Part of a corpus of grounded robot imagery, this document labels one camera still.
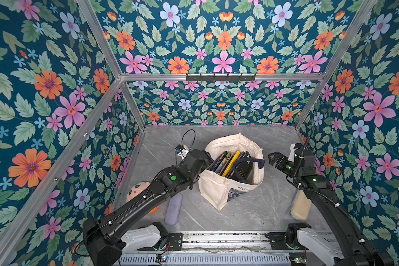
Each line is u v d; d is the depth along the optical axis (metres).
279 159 0.70
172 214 0.78
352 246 0.40
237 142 0.86
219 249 0.73
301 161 0.57
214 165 0.84
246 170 0.87
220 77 0.93
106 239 0.38
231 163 0.85
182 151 0.64
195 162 0.51
